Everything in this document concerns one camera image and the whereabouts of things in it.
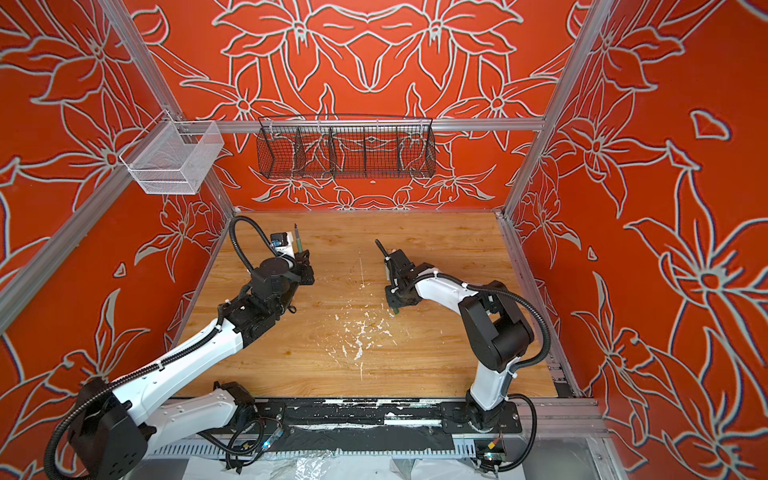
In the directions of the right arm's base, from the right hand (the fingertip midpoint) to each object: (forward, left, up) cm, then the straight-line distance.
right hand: (391, 297), depth 93 cm
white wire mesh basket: (+36, +68, +29) cm, 83 cm away
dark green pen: (+2, +24, +28) cm, 36 cm away
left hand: (+2, +23, +23) cm, 32 cm away
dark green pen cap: (-4, -1, -2) cm, 4 cm away
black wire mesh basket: (+43, +15, +27) cm, 53 cm away
